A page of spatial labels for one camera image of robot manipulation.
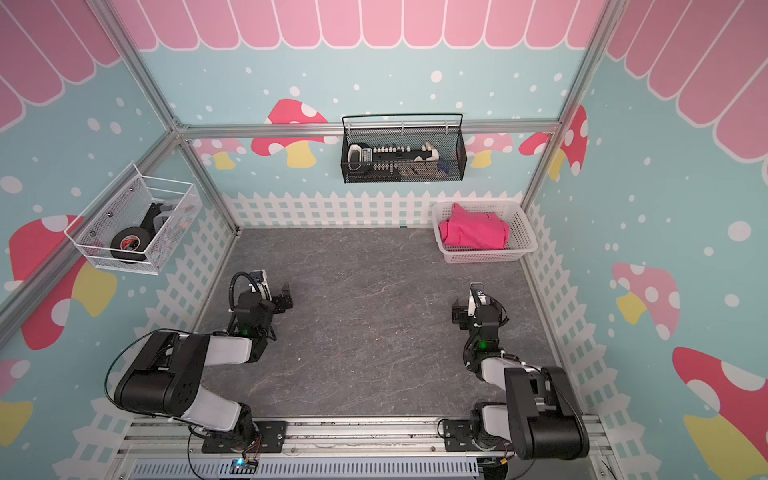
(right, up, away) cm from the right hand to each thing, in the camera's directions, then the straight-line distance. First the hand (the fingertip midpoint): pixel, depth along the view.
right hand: (475, 298), depth 91 cm
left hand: (-63, +3, +3) cm, 63 cm away
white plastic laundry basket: (+22, +19, +18) cm, 35 cm away
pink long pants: (+5, +22, +18) cm, 29 cm away
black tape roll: (-86, +15, -22) cm, 90 cm away
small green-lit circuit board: (-62, -39, -18) cm, 75 cm away
